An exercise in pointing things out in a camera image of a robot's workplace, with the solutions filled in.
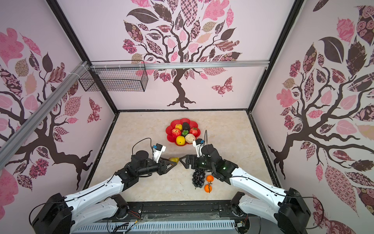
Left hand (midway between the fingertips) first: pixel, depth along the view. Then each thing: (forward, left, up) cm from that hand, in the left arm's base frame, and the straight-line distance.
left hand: (174, 166), depth 76 cm
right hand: (+2, -6, +4) cm, 7 cm away
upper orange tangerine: (-3, -20, -10) cm, 23 cm away
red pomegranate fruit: (+28, +1, -7) cm, 29 cm away
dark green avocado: (+35, -6, -9) cm, 36 cm away
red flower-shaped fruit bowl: (+28, -4, -8) cm, 29 cm away
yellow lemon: (+20, -3, -6) cm, 21 cm away
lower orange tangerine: (-9, -19, -10) cm, 23 cm away
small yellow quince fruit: (+33, -1, -7) cm, 34 cm away
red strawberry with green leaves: (+29, -11, -7) cm, 32 cm away
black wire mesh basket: (+54, +41, +21) cm, 71 cm away
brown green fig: (+2, -1, +4) cm, 4 cm away
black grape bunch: (-3, -14, -10) cm, 17 cm away
